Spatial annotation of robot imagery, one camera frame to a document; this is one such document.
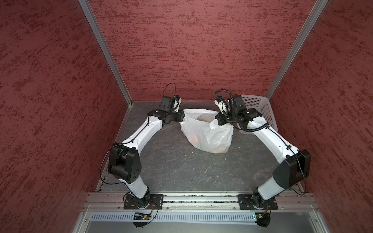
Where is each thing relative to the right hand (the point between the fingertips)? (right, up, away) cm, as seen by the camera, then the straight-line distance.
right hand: (217, 119), depth 83 cm
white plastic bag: (-9, -7, +5) cm, 12 cm away
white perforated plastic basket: (+43, +11, +31) cm, 54 cm away
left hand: (-22, +1, +4) cm, 22 cm away
